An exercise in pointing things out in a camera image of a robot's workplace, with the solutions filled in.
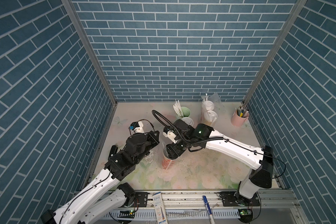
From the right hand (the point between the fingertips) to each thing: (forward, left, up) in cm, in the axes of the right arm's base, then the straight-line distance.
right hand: (172, 151), depth 72 cm
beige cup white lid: (+24, -22, +1) cm, 33 cm away
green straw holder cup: (+35, -6, -7) cm, 36 cm away
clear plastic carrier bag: (+34, -24, -2) cm, 42 cm away
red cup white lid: (+23, -8, -2) cm, 24 cm away
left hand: (+5, +4, +9) cm, 11 cm away
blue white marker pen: (-22, -21, -19) cm, 35 cm away
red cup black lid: (-4, +3, -4) cm, 6 cm away
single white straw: (+43, -20, +3) cm, 48 cm away
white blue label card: (-23, +4, -18) cm, 30 cm away
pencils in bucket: (+35, -45, -4) cm, 58 cm away
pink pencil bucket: (+33, -44, -12) cm, 57 cm away
